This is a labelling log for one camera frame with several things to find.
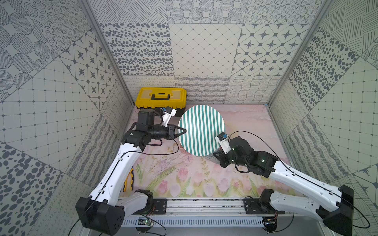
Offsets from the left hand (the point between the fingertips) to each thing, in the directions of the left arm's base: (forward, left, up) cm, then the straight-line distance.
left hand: (184, 127), depth 68 cm
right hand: (-7, -16, -13) cm, 22 cm away
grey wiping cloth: (-9, -14, -13) cm, 21 cm away
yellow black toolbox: (+35, +22, -13) cm, 43 cm away
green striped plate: (+24, -10, -27) cm, 38 cm away
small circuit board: (-34, +18, -31) cm, 50 cm away
